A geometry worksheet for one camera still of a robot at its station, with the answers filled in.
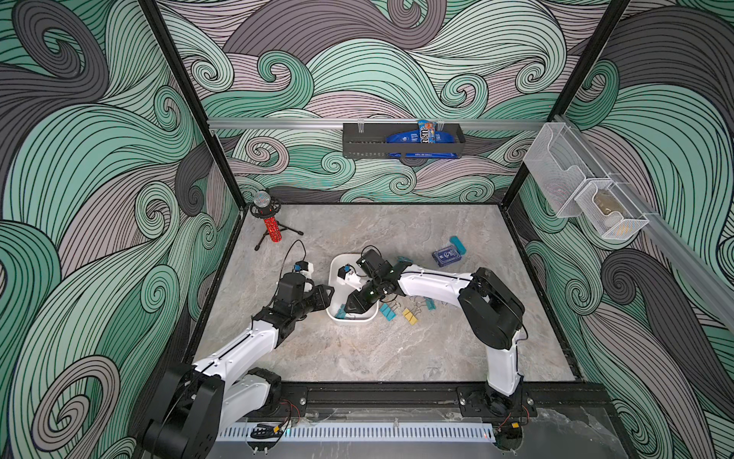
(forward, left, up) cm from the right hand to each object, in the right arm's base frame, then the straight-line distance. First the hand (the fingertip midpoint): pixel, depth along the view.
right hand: (350, 306), depth 88 cm
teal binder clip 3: (+2, -26, -3) cm, 26 cm away
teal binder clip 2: (+20, -19, -3) cm, 28 cm away
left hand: (+4, +6, +6) cm, 9 cm away
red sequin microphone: (+24, +26, +20) cm, 41 cm away
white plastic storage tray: (+7, +3, -3) cm, 8 cm away
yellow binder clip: (-3, -19, -3) cm, 19 cm away
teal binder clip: (-2, +3, -1) cm, 4 cm away
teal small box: (+23, -41, -2) cm, 47 cm away
